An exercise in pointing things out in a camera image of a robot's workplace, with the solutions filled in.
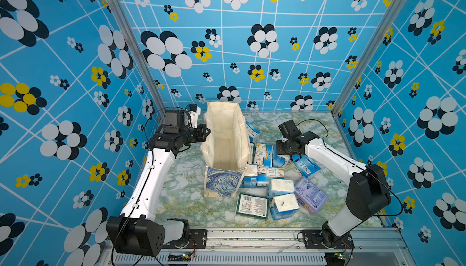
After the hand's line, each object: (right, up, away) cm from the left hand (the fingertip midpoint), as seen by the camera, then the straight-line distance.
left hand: (211, 128), depth 75 cm
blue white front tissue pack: (+16, -22, +3) cm, 27 cm away
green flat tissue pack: (+17, -33, +2) cm, 38 cm away
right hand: (+33, -10, +14) cm, 38 cm away
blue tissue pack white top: (+29, -31, -5) cm, 43 cm away
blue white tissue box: (+19, -2, +23) cm, 30 cm away
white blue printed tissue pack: (+24, -14, +16) cm, 32 cm away
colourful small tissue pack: (+27, -21, +11) cm, 36 cm away
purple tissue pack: (+43, -30, +4) cm, 53 cm away
